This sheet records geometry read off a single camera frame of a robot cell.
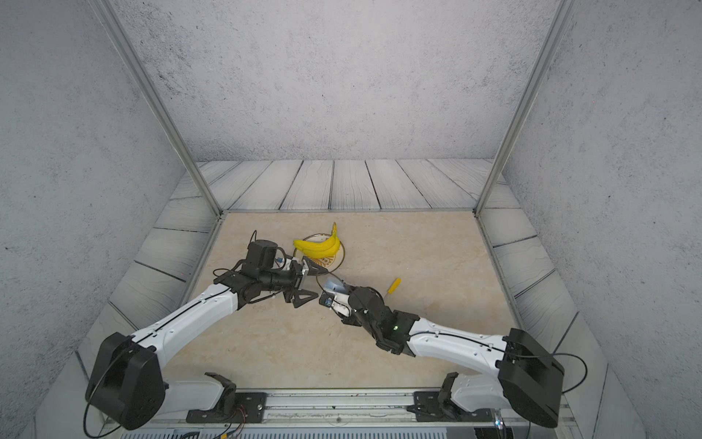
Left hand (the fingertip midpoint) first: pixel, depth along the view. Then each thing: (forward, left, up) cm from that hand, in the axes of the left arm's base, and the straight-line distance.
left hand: (326, 282), depth 76 cm
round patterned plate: (+20, +2, -20) cm, 28 cm away
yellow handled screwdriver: (+9, -21, -19) cm, 30 cm away
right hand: (0, -6, -4) cm, 7 cm away
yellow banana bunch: (+24, +3, -16) cm, 29 cm away
